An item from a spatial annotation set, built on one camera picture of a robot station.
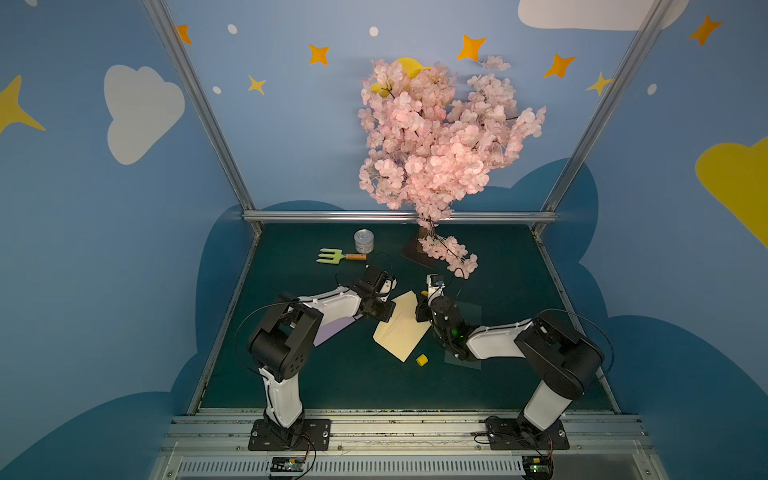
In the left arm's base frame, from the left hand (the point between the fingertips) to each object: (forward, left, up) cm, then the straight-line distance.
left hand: (390, 308), depth 96 cm
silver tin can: (+27, +10, +2) cm, 29 cm away
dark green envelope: (0, -27, -2) cm, 27 cm away
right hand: (+3, -10, +6) cm, 12 cm away
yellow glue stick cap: (-17, -10, -1) cm, 19 cm away
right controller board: (-41, -38, -4) cm, 56 cm away
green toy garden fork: (+23, +20, -2) cm, 30 cm away
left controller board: (-42, +24, -3) cm, 49 cm away
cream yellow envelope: (-7, -4, -3) cm, 9 cm away
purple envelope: (-7, +20, -3) cm, 22 cm away
